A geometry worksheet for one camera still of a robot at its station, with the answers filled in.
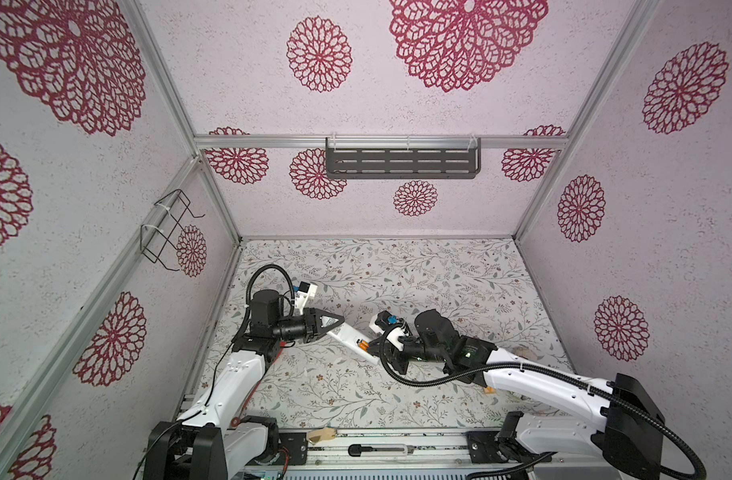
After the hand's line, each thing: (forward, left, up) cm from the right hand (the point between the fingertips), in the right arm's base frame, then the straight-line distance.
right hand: (369, 341), depth 72 cm
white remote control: (+1, +5, 0) cm, 5 cm away
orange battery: (0, +2, -1) cm, 2 cm away
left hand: (+4, +7, 0) cm, 8 cm away
